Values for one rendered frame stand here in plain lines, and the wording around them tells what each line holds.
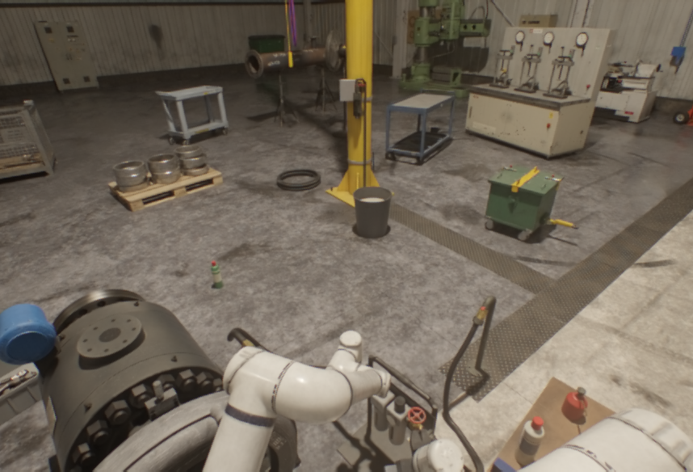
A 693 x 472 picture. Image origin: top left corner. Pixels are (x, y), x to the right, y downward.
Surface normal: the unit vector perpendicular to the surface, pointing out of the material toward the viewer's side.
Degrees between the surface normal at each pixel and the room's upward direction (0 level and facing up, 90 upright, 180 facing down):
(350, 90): 90
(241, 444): 46
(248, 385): 40
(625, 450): 5
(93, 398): 23
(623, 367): 0
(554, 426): 0
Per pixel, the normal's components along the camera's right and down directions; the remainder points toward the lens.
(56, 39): 0.60, 0.40
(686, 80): -0.80, 0.32
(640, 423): -0.13, -0.97
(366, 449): -0.02, -0.86
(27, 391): 0.82, 0.28
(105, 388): -0.22, -0.73
